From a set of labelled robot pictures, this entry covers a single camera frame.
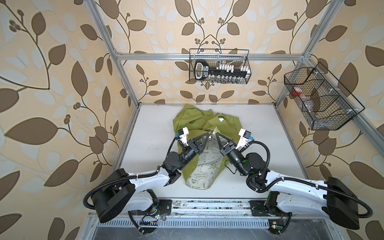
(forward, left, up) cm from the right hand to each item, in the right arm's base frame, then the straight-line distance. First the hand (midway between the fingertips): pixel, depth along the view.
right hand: (216, 136), depth 65 cm
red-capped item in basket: (+26, -47, +3) cm, 54 cm away
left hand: (-1, +3, +1) cm, 3 cm away
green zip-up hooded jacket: (-5, +6, -31) cm, 32 cm away
